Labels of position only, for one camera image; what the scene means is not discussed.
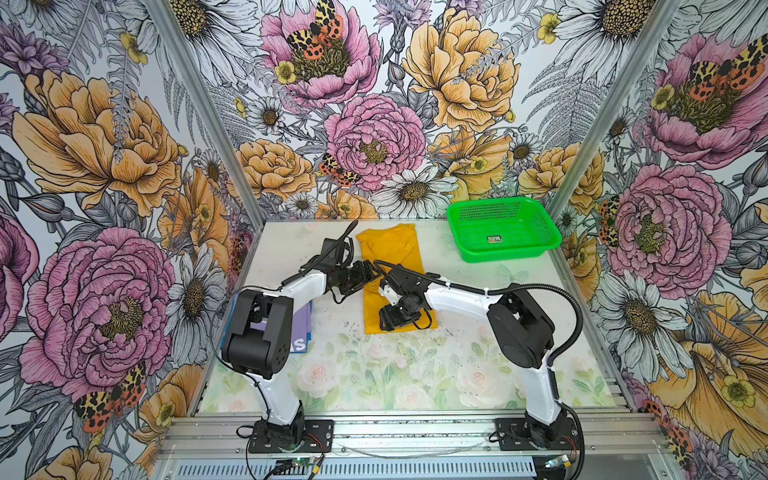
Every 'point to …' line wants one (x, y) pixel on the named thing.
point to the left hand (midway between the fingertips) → (372, 285)
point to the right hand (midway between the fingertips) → (393, 331)
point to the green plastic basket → (501, 229)
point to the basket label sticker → (494, 239)
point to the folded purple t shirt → (301, 328)
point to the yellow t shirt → (386, 248)
